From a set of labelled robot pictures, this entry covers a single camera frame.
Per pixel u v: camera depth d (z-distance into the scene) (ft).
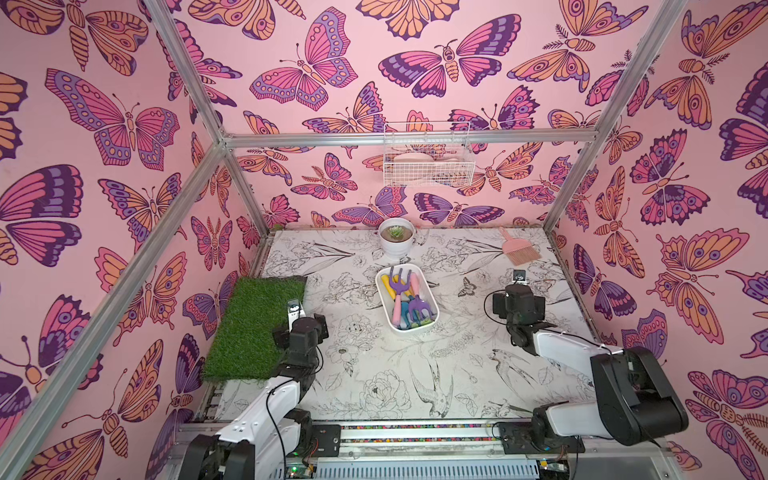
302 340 2.14
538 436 2.18
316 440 2.39
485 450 2.40
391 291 3.19
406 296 3.21
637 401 1.40
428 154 3.10
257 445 1.44
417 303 3.06
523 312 2.30
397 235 3.46
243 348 2.87
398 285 3.26
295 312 2.44
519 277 2.59
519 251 3.73
